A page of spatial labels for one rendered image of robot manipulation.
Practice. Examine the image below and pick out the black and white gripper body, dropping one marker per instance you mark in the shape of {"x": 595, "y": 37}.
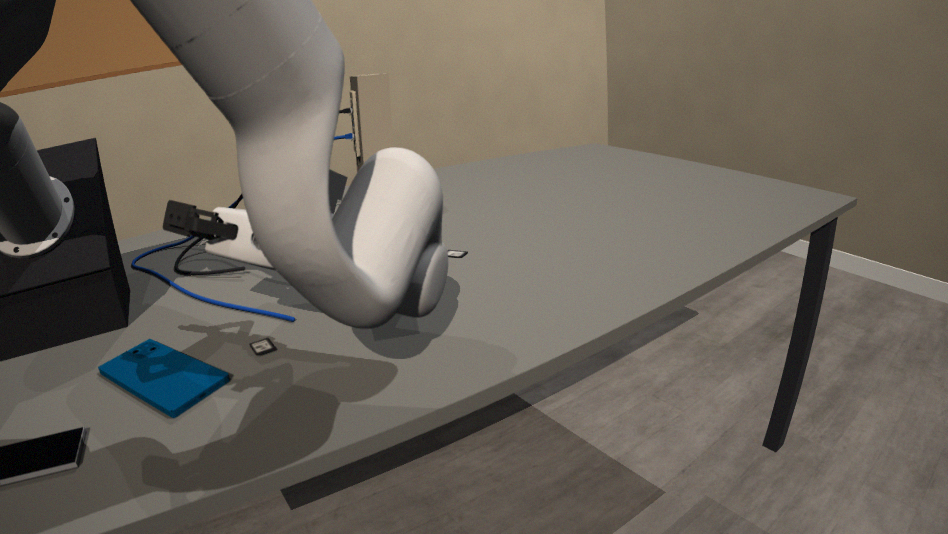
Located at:
{"x": 244, "y": 248}

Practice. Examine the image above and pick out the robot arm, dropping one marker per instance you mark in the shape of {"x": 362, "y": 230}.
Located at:
{"x": 275, "y": 71}

